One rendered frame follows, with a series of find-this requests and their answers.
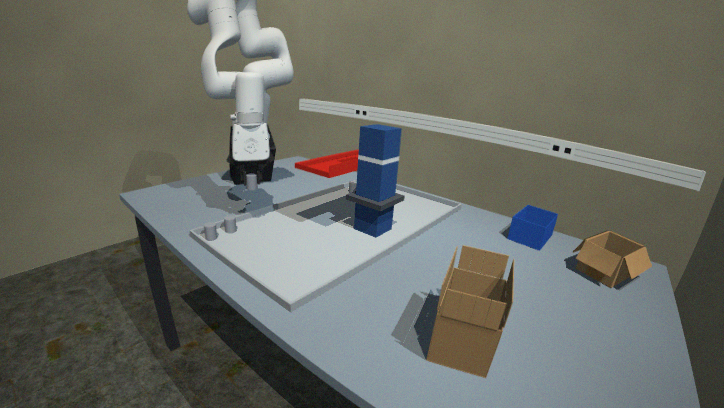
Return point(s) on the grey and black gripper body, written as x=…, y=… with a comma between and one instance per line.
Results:
x=250, y=143

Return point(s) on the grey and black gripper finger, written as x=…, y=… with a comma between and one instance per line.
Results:
x=262, y=165
x=239, y=165

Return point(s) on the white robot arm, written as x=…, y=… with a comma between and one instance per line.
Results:
x=249, y=86

